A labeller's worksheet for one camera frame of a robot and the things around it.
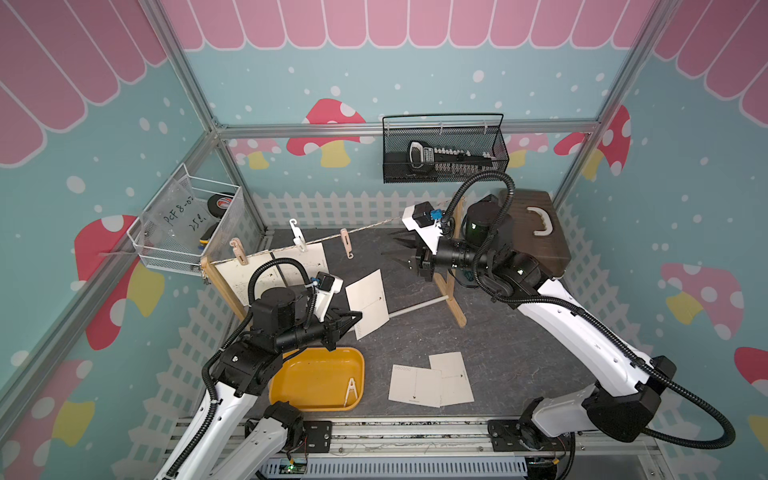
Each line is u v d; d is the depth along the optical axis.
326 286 0.58
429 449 0.74
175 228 0.67
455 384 0.83
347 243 0.62
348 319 0.64
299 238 0.58
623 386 0.40
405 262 0.55
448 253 0.52
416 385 0.83
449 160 0.88
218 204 0.81
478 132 0.91
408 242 0.59
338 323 0.57
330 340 0.57
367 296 0.66
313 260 0.64
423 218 0.46
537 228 0.92
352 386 0.81
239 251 0.53
